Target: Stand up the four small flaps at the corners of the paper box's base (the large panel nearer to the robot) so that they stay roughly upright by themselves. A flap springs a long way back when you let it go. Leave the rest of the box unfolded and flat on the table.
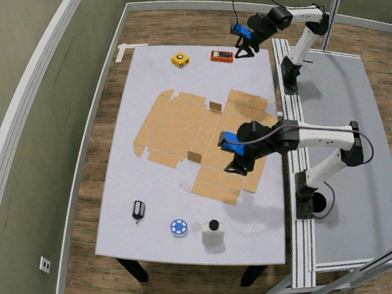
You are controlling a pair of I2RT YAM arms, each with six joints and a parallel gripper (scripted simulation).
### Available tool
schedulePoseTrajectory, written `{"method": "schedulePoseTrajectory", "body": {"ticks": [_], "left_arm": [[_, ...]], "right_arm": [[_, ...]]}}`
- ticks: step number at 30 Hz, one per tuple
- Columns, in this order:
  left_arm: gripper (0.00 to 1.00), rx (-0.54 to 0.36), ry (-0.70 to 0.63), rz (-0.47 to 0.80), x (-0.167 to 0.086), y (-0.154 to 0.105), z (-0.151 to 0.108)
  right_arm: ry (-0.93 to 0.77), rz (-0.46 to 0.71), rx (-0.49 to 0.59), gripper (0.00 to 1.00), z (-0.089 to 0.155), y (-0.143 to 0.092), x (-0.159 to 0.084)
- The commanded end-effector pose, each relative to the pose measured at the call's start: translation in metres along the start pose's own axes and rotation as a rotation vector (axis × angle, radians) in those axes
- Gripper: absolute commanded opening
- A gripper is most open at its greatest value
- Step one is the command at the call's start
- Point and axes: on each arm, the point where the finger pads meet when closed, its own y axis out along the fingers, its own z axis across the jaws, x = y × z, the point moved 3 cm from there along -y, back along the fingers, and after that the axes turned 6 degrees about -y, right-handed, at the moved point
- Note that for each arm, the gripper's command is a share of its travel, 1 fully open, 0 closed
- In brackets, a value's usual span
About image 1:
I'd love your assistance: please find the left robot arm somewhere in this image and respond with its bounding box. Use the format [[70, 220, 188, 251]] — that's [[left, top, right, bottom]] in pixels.
[[236, 119, 364, 219]]

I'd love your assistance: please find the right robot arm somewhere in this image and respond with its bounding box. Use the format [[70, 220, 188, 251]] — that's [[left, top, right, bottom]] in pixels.
[[247, 3, 329, 95]]

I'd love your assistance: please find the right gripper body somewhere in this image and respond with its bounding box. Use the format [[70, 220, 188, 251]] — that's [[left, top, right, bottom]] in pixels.
[[234, 24, 267, 53]]

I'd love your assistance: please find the flat brown cardboard box blank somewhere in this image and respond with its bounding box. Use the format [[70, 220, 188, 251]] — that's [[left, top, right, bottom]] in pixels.
[[133, 89, 277, 205]]

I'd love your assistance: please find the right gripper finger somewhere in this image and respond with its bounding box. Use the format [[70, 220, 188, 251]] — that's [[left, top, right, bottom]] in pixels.
[[234, 44, 255, 59], [235, 34, 244, 49]]

